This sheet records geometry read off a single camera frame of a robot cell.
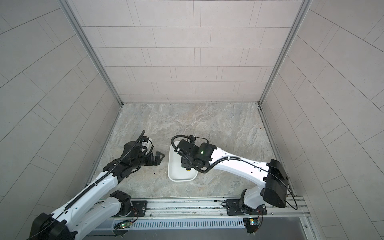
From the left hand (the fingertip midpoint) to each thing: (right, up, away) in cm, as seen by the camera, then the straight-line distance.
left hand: (161, 154), depth 82 cm
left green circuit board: (-13, -27, -16) cm, 34 cm away
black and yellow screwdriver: (+16, -4, -12) cm, 20 cm away
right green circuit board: (+45, -29, -14) cm, 55 cm away
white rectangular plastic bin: (+8, -10, +1) cm, 13 cm away
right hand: (+14, -3, -8) cm, 16 cm away
